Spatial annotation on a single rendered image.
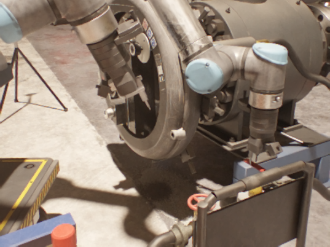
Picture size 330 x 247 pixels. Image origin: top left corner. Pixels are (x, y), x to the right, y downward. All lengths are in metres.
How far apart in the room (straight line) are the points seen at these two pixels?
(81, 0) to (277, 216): 0.75
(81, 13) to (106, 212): 1.19
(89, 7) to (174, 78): 0.62
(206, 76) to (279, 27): 0.92
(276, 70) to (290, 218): 0.42
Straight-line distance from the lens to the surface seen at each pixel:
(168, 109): 1.43
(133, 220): 1.79
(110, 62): 0.87
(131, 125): 1.70
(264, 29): 1.78
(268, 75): 1.07
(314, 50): 1.96
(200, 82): 0.98
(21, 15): 0.82
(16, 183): 1.54
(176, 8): 0.99
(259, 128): 1.13
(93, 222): 1.81
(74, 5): 0.83
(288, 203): 1.17
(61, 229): 0.63
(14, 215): 1.37
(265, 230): 1.15
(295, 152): 1.90
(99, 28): 0.84
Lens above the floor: 1.07
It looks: 22 degrees down
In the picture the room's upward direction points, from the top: straight up
